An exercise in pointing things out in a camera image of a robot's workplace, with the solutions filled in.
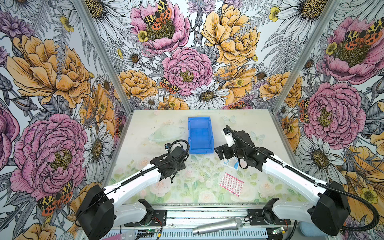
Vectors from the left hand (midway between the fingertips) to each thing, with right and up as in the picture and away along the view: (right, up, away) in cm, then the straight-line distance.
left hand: (178, 166), depth 83 cm
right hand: (+25, +9, -2) cm, 26 cm away
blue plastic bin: (+13, +15, +24) cm, 31 cm away
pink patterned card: (+30, -10, +2) cm, 32 cm away
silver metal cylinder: (+25, -23, -14) cm, 37 cm away
